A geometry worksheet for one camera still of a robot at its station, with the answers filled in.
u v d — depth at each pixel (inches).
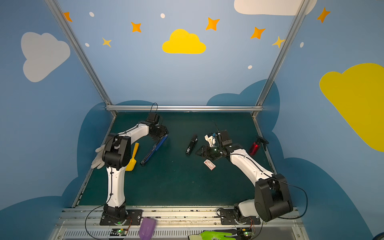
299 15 28.3
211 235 27.3
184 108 48.3
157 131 35.5
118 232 27.9
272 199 16.6
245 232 28.0
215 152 28.7
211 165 36.5
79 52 33.1
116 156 23.3
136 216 29.5
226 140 26.7
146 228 28.0
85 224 26.5
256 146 35.8
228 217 29.0
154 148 39.0
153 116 34.9
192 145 38.9
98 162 36.8
